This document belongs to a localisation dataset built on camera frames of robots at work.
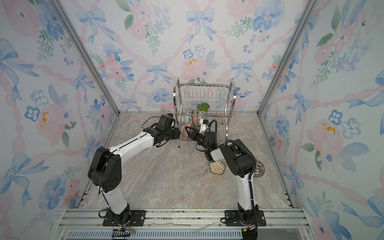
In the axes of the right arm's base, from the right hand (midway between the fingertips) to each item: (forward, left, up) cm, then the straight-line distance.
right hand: (184, 127), depth 91 cm
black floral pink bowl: (-4, 0, -4) cm, 5 cm away
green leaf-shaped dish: (+6, -11, +11) cm, 17 cm away
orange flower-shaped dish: (-19, -20, -15) cm, 31 cm away
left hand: (-2, +3, -1) cm, 4 cm away
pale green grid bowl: (+12, 0, -5) cm, 12 cm away
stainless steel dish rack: (+31, -6, -8) cm, 32 cm away
